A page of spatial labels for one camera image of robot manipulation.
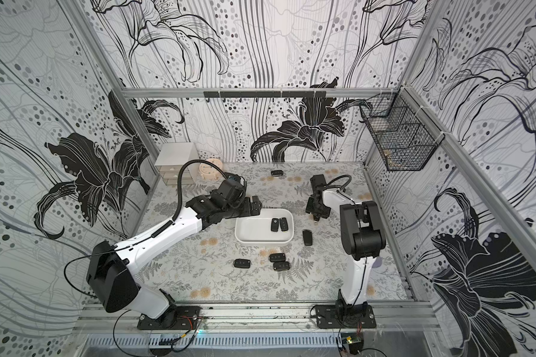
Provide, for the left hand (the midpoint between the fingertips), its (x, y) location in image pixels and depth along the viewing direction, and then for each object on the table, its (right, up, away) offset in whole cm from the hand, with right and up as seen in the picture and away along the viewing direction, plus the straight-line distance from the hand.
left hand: (252, 210), depth 82 cm
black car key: (+8, -8, +13) cm, 18 cm away
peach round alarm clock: (-25, +15, +29) cm, 42 cm away
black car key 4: (+11, -22, +2) cm, 25 cm away
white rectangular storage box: (0, -10, +11) cm, 15 cm away
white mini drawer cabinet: (-40, +22, +21) cm, 50 cm away
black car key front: (-4, -21, +2) cm, 21 cm away
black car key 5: (+10, +16, +33) cm, 38 cm away
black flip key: (+12, -8, +13) cm, 19 cm away
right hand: (+28, -2, +20) cm, 35 cm away
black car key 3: (+9, -19, +4) cm, 22 cm away
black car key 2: (+22, -13, +9) cm, 27 cm away
